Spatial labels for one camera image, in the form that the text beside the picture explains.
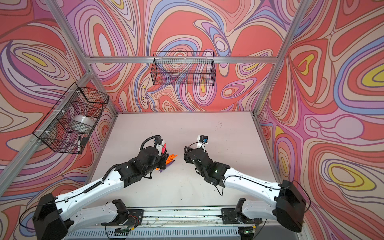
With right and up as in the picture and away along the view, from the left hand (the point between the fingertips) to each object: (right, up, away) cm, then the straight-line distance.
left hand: (170, 154), depth 78 cm
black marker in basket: (-44, +6, -7) cm, 44 cm away
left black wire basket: (-51, +14, -6) cm, 53 cm away
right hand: (+11, +2, 0) cm, 11 cm away
